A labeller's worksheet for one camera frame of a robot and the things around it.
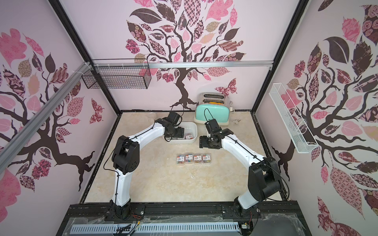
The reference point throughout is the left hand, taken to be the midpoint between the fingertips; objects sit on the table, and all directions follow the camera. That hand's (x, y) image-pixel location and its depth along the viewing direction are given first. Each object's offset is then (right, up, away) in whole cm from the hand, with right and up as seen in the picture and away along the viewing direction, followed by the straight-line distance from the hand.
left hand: (177, 135), depth 98 cm
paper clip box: (+8, -1, +3) cm, 8 cm away
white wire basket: (+61, +2, -32) cm, 69 cm away
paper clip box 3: (+14, -14, -6) cm, 21 cm away
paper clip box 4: (+20, -14, -6) cm, 25 cm away
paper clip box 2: (+8, -14, -6) cm, 17 cm away
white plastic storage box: (+9, +1, +6) cm, 11 cm away
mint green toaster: (+25, +21, +5) cm, 33 cm away
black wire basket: (-57, +51, +34) cm, 84 cm away
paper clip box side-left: (+3, -14, -7) cm, 16 cm away
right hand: (+19, -5, -11) cm, 22 cm away
